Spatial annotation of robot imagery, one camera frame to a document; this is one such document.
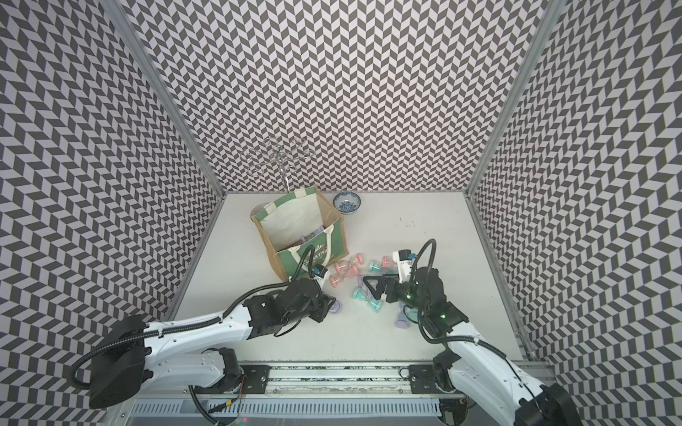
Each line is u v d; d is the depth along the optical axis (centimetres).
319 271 71
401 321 81
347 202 112
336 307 81
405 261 71
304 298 59
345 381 74
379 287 69
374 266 92
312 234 102
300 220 94
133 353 41
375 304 85
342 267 92
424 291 59
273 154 77
